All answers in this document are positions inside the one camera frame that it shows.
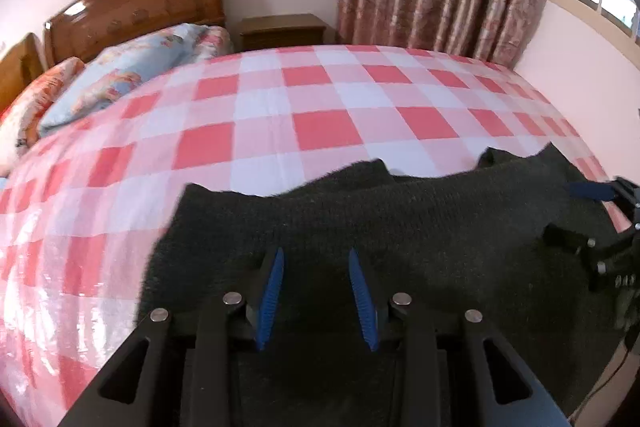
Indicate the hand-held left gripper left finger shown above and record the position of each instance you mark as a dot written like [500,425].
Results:
[270,302]

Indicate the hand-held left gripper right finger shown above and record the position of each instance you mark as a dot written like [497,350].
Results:
[362,302]

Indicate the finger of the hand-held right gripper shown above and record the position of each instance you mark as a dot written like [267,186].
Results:
[567,236]
[592,191]

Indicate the dark knitted striped sweater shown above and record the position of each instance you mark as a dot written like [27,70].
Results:
[450,227]

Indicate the pink checked sheet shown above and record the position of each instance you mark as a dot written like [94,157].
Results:
[300,127]

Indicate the wooden nightstand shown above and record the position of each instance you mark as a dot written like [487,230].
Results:
[280,32]

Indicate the light blue floral pillow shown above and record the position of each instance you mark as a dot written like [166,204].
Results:
[125,72]

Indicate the orange floral pillow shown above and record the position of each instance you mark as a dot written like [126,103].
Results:
[30,107]

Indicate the large wooden headboard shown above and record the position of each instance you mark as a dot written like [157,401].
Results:
[140,2]

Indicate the small wooden headboard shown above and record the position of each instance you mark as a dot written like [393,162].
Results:
[20,67]

